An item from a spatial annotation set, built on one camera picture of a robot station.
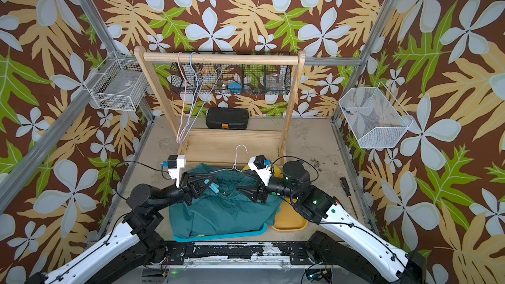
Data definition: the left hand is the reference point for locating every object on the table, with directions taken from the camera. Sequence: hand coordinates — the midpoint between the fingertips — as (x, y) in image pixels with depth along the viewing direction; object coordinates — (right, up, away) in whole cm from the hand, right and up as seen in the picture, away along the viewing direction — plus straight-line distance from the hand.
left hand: (214, 177), depth 59 cm
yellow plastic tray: (+27, -24, +25) cm, 44 cm away
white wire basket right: (+65, +20, +25) cm, 73 cm away
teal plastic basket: (+1, -23, +10) cm, 25 cm away
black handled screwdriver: (+55, -11, +32) cm, 65 cm away
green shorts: (+1, -15, +13) cm, 19 cm away
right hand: (+8, -2, +5) cm, 9 cm away
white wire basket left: (-48, +36, +28) cm, 66 cm away
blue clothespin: (0, -3, +1) cm, 3 cm away
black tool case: (-2, +23, +51) cm, 55 cm away
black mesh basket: (+1, +42, +43) cm, 60 cm away
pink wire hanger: (-29, +34, +56) cm, 72 cm away
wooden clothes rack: (-1, +6, +49) cm, 49 cm away
